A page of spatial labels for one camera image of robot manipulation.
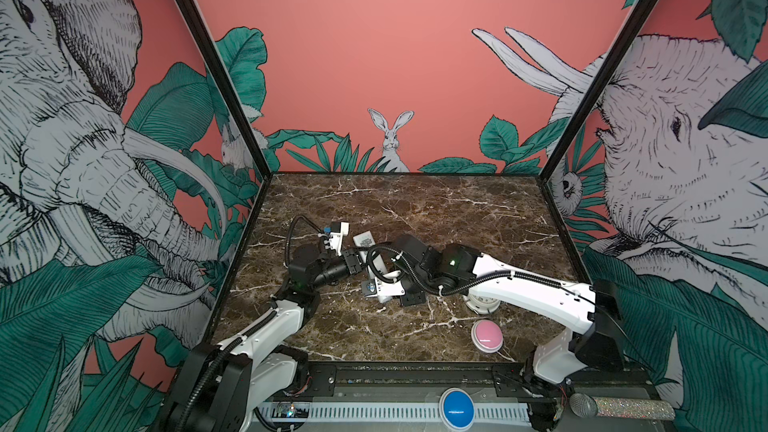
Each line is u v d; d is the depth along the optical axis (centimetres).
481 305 84
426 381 75
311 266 62
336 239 73
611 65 87
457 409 69
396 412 70
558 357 54
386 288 61
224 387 40
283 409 69
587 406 67
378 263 71
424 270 53
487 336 80
